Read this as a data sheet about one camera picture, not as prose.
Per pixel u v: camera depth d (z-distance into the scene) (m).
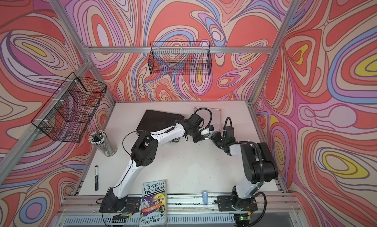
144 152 0.58
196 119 0.79
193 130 0.77
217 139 0.86
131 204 0.73
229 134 0.76
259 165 0.43
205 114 0.81
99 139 0.81
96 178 0.82
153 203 0.72
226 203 0.73
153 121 1.03
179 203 0.75
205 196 0.73
